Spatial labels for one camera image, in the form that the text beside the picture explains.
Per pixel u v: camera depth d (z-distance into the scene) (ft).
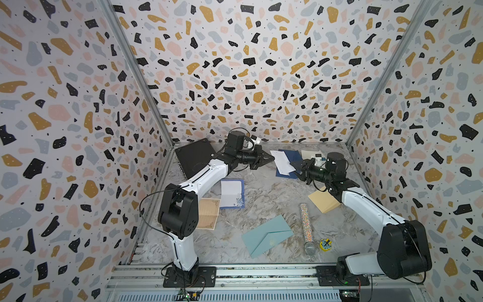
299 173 2.55
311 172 2.43
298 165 2.58
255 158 2.45
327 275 2.40
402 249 1.39
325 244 2.67
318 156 2.68
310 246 2.57
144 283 2.36
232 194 3.21
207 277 2.43
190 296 2.34
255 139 2.67
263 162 2.50
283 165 2.70
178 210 1.59
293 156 3.83
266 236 2.73
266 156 2.62
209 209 3.04
